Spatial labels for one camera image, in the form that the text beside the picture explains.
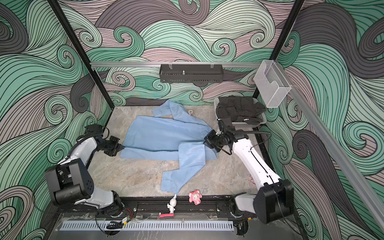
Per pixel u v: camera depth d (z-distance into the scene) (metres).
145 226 0.70
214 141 0.70
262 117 1.03
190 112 1.10
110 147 0.74
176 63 0.94
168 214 0.68
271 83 0.79
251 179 0.82
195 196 0.75
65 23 0.76
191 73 0.95
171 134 1.03
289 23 0.76
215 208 0.74
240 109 1.10
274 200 0.38
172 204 0.73
